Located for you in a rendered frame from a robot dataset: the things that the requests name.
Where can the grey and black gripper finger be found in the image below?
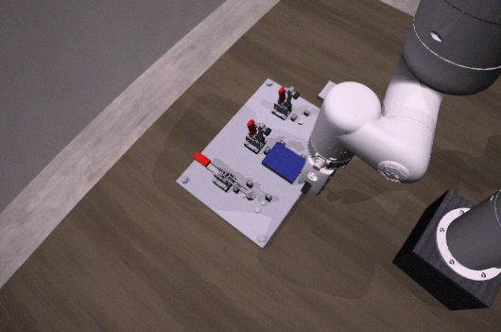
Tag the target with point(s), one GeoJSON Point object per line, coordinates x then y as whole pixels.
{"type": "Point", "coordinates": [305, 187]}

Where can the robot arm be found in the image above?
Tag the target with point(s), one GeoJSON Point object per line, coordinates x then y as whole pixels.
{"type": "Point", "coordinates": [453, 47]}

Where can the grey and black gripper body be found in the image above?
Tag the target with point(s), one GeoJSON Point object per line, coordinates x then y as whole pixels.
{"type": "Point", "coordinates": [323, 176]}

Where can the blue rectangular block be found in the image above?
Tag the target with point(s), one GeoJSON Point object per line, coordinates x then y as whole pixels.
{"type": "Point", "coordinates": [284, 162]}

